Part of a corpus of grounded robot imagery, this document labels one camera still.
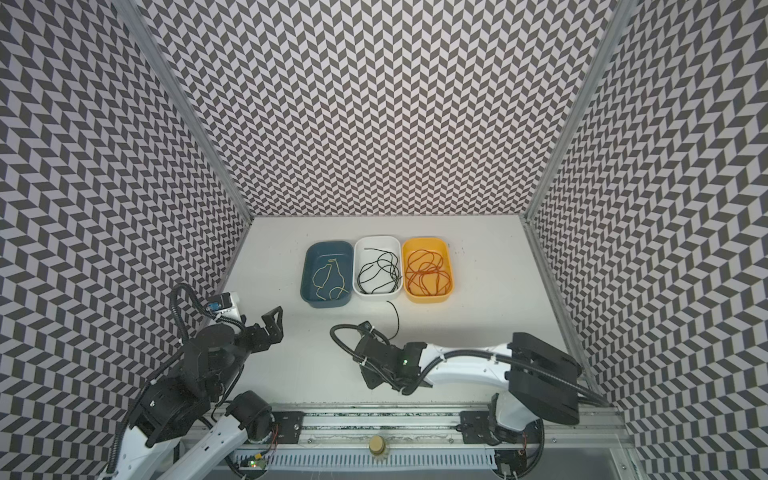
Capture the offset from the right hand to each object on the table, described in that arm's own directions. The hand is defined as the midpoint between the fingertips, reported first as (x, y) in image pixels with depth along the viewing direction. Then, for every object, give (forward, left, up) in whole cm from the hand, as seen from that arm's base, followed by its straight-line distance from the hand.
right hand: (367, 364), depth 79 cm
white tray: (+35, -1, -4) cm, 35 cm away
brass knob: (-19, -4, +10) cm, 22 cm away
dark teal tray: (+30, +15, -1) cm, 34 cm away
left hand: (+6, +21, +19) cm, 29 cm away
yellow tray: (+31, -19, -1) cm, 36 cm away
